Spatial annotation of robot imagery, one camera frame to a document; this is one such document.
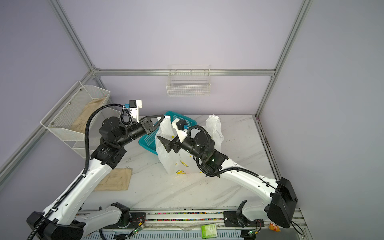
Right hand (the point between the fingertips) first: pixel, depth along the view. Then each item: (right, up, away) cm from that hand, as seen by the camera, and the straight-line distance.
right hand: (165, 129), depth 62 cm
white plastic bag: (+6, -17, +14) cm, 23 cm away
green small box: (+19, -48, +7) cm, 52 cm away
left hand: (0, +5, -1) cm, 5 cm away
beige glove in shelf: (-47, +2, +13) cm, 48 cm away
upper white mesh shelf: (-55, +5, +16) cm, 58 cm away
